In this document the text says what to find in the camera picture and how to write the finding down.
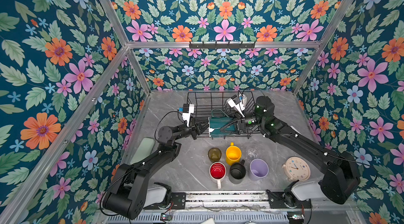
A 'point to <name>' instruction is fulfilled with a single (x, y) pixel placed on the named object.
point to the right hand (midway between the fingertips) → (220, 126)
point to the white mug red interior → (218, 171)
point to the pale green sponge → (143, 150)
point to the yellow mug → (233, 154)
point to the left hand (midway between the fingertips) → (214, 123)
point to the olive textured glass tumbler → (214, 154)
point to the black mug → (238, 170)
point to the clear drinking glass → (253, 153)
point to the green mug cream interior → (220, 126)
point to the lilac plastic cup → (258, 169)
